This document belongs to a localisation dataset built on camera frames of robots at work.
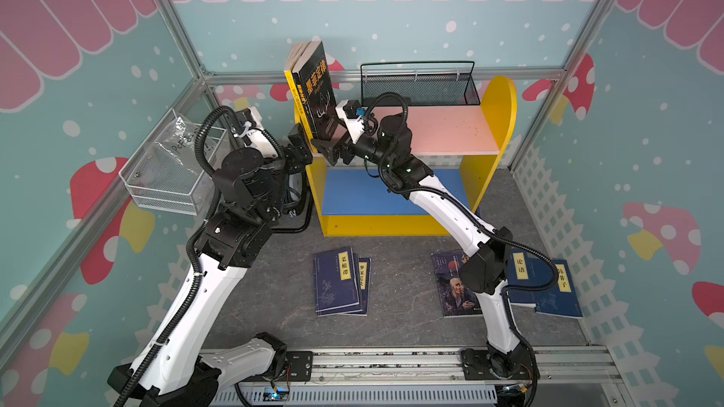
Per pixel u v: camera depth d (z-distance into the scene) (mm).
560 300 855
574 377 736
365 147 636
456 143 698
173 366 359
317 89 622
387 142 554
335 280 866
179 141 726
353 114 575
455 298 851
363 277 895
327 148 615
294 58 572
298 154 515
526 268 895
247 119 452
